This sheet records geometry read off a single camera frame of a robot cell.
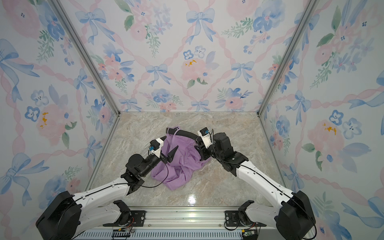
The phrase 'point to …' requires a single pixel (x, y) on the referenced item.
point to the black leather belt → (175, 131)
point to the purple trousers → (187, 157)
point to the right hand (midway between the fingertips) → (199, 143)
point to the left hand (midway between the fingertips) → (171, 141)
